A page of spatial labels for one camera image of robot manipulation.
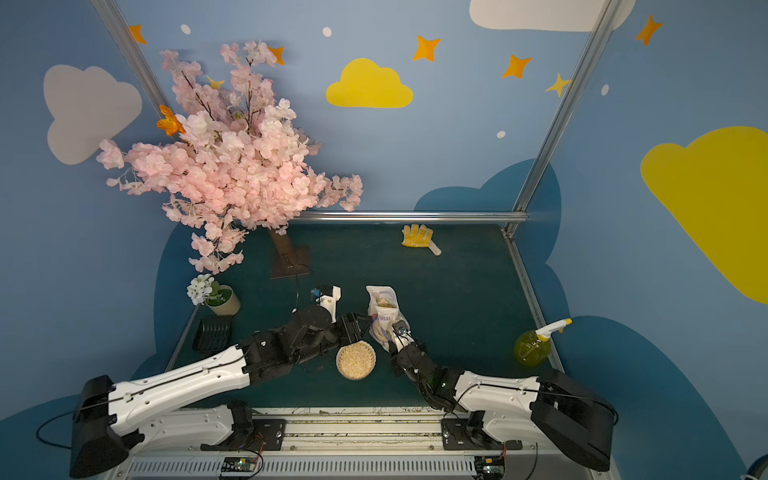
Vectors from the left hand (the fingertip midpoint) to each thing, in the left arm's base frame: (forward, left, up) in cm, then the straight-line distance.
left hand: (370, 318), depth 71 cm
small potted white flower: (+14, +49, -16) cm, 53 cm away
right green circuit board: (-27, -31, -23) cm, 47 cm away
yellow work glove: (+48, -15, -22) cm, 55 cm away
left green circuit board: (-28, +31, -23) cm, 48 cm away
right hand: (+2, -8, -16) cm, 18 cm away
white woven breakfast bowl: (-4, +4, -17) cm, 19 cm away
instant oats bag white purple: (+3, -3, -3) cm, 5 cm away
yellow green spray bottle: (-1, -45, -14) cm, 47 cm away
